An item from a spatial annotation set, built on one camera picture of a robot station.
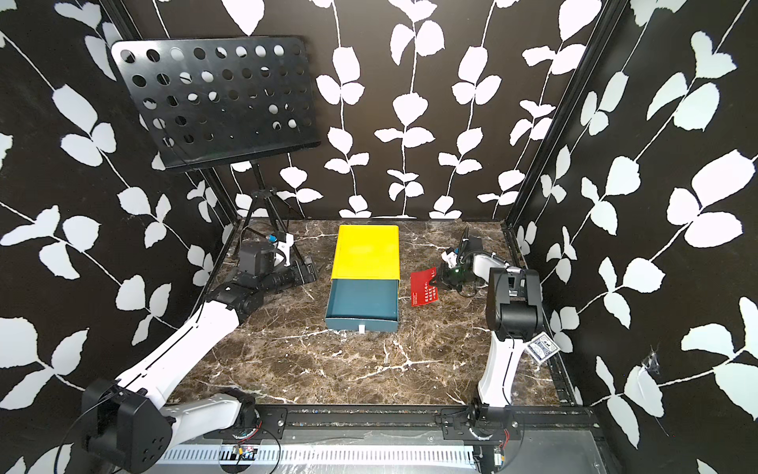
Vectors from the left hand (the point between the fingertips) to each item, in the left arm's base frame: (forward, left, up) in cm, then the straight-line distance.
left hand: (317, 261), depth 79 cm
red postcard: (+1, -31, -21) cm, 38 cm away
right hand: (+6, -34, -19) cm, 40 cm away
